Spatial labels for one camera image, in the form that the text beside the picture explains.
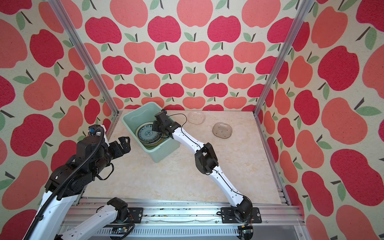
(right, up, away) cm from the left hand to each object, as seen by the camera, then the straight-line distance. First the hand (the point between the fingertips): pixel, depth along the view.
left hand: (124, 142), depth 64 cm
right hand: (+6, +8, +34) cm, 35 cm away
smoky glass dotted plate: (+52, +4, +46) cm, 70 cm away
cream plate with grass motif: (+5, -5, +35) cm, 36 cm away
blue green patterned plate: (-2, +2, +38) cm, 38 cm away
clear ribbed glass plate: (+33, +13, +54) cm, 65 cm away
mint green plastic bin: (-3, +16, +38) cm, 41 cm away
